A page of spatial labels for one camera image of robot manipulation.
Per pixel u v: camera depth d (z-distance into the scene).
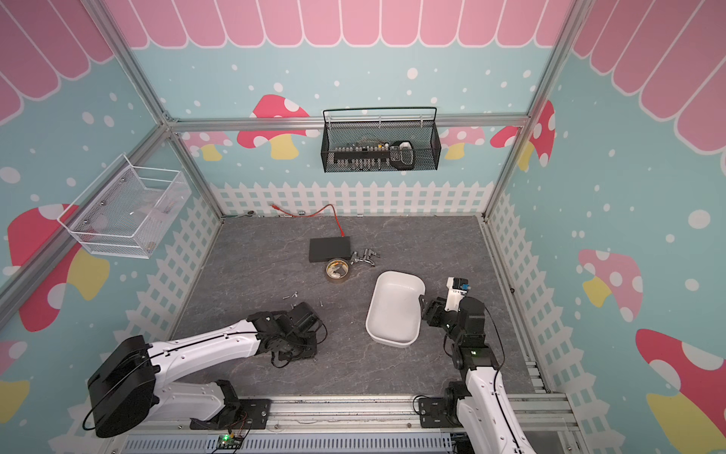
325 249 1.10
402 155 0.89
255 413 0.74
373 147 0.92
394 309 0.99
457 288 0.72
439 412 0.74
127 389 0.41
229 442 0.73
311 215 1.24
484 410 0.49
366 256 1.06
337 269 1.03
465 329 0.62
